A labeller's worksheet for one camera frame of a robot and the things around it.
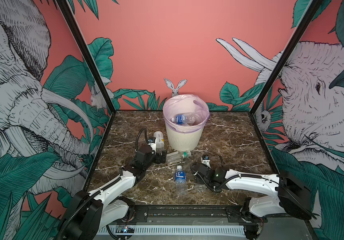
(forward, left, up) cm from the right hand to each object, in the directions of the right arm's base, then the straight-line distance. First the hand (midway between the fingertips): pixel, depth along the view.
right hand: (197, 175), depth 83 cm
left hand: (+13, +22, +9) cm, 27 cm away
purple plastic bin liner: (+38, +10, +19) cm, 44 cm away
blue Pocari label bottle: (+34, +4, +9) cm, 36 cm away
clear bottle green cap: (+13, +12, -4) cm, 18 cm away
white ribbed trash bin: (+16, +7, +10) cm, 21 cm away
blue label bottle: (-3, +10, 0) cm, 10 cm away
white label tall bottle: (+21, +23, +2) cm, 31 cm away
